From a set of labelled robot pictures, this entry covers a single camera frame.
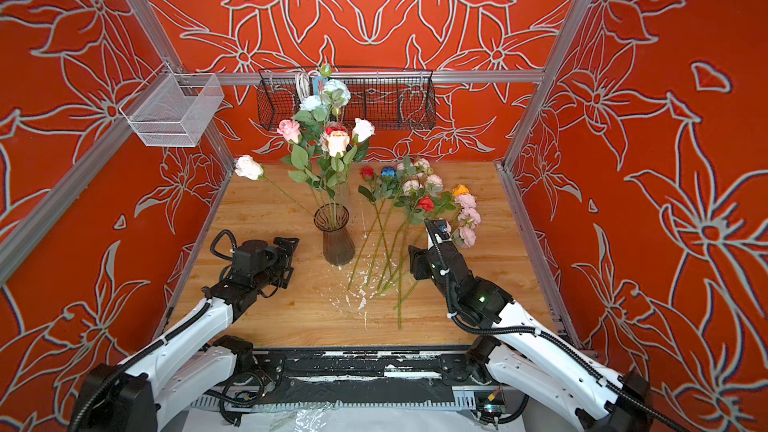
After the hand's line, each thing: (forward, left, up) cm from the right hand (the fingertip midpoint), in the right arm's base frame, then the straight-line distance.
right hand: (413, 246), depth 75 cm
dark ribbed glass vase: (+9, +22, -1) cm, 24 cm away
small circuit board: (-33, -17, -19) cm, 42 cm away
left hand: (+4, +32, -8) cm, 34 cm away
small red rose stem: (+39, +13, -14) cm, 43 cm away
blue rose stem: (+38, +5, -14) cm, 41 cm away
